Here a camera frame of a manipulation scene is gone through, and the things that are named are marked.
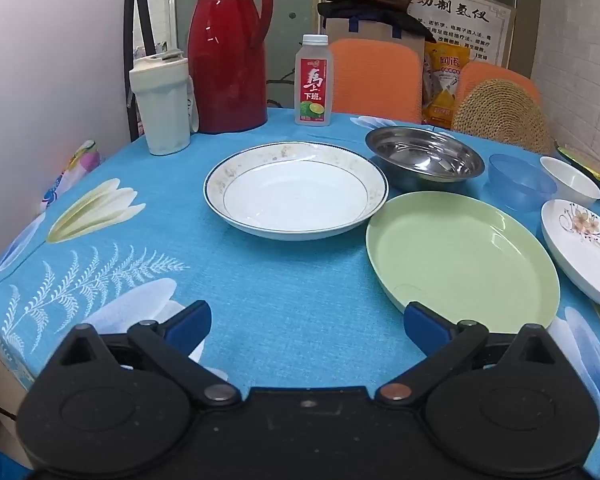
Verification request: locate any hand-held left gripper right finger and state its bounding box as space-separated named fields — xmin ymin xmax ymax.
xmin=375 ymin=302 xmax=558 ymax=406

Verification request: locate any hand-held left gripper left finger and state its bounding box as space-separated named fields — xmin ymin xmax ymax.
xmin=55 ymin=301 xmax=242 ymax=407

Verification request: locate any small white bowl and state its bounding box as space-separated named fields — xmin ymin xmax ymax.
xmin=539 ymin=156 xmax=600 ymax=206

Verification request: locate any light green plate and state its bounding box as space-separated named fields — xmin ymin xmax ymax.
xmin=365 ymin=191 xmax=561 ymax=333

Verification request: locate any blue floral tablecloth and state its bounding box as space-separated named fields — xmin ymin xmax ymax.
xmin=0 ymin=107 xmax=600 ymax=479

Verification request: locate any white plate with blue rim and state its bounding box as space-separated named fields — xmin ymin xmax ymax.
xmin=203 ymin=142 xmax=389 ymax=241

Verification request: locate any stainless steel bowl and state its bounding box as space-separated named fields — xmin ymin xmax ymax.
xmin=365 ymin=126 xmax=486 ymax=193

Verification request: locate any blue translucent plastic bowl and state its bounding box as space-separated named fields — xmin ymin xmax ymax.
xmin=484 ymin=154 xmax=558 ymax=212

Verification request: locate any white plate with flower print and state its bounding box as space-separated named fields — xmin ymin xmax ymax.
xmin=541 ymin=199 xmax=600 ymax=312

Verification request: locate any white lidded tumbler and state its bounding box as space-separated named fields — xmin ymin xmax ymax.
xmin=129 ymin=50 xmax=199 ymax=156

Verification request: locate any yellow snack packet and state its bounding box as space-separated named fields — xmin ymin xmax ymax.
xmin=422 ymin=42 xmax=468 ymax=128

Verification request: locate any round woven straw mat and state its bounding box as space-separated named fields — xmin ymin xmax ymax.
xmin=451 ymin=79 xmax=552 ymax=155

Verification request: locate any green instant noodle bowl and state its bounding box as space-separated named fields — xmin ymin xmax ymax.
xmin=555 ymin=145 xmax=600 ymax=193

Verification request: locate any orange chair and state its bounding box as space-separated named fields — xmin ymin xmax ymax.
xmin=328 ymin=37 xmax=426 ymax=125
xmin=455 ymin=61 xmax=543 ymax=116

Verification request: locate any juice bottle with red label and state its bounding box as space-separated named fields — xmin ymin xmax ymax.
xmin=294 ymin=34 xmax=334 ymax=126

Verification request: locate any red thermos jug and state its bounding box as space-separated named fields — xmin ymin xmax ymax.
xmin=187 ymin=0 xmax=274 ymax=134

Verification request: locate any black cloth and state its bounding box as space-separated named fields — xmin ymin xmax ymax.
xmin=317 ymin=1 xmax=438 ymax=43

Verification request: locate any cardboard box with blue straps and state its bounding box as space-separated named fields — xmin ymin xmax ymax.
xmin=326 ymin=16 xmax=426 ymax=61

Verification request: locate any wall poster with black lettering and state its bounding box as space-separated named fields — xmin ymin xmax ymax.
xmin=410 ymin=0 xmax=513 ymax=68

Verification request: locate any black metal frame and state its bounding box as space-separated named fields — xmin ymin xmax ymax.
xmin=124 ymin=0 xmax=156 ymax=141

